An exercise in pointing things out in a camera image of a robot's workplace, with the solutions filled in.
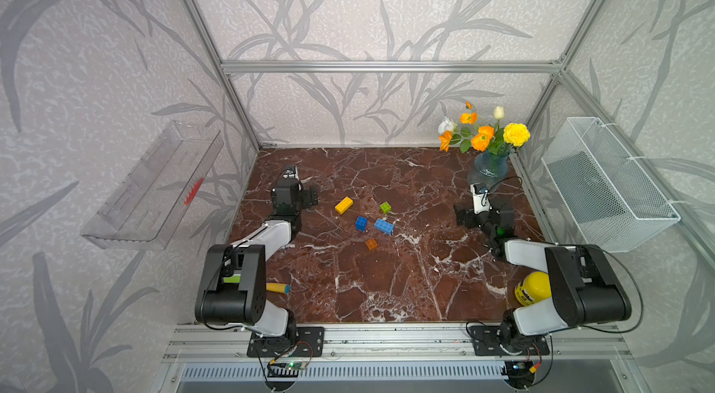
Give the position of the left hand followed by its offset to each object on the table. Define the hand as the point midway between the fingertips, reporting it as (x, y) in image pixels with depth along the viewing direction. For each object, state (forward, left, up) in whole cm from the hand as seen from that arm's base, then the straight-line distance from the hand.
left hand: (298, 186), depth 93 cm
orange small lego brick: (-16, -25, -10) cm, 31 cm away
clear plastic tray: (-19, +31, +16) cm, 40 cm away
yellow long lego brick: (-1, -15, -11) cm, 18 cm away
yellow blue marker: (-30, +2, -10) cm, 32 cm away
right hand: (-3, -58, -3) cm, 58 cm away
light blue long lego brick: (-10, -29, -10) cm, 33 cm away
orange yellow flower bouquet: (+8, -65, +15) cm, 67 cm away
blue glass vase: (+8, -67, 0) cm, 68 cm away
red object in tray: (-16, +19, +19) cm, 31 cm away
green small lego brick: (-2, -30, -10) cm, 32 cm away
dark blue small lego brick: (-10, -21, -8) cm, 25 cm away
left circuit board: (-50, -4, -13) cm, 51 cm away
